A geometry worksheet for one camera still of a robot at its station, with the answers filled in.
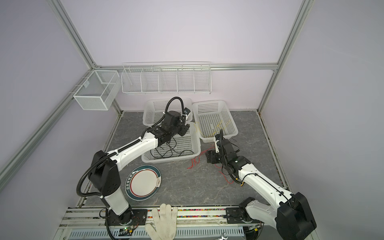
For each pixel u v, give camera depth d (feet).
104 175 1.49
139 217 2.42
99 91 3.26
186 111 2.40
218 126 3.64
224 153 2.05
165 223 2.36
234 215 2.42
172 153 3.16
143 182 2.78
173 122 2.16
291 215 1.30
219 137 2.42
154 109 3.93
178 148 3.25
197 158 3.04
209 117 3.80
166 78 3.25
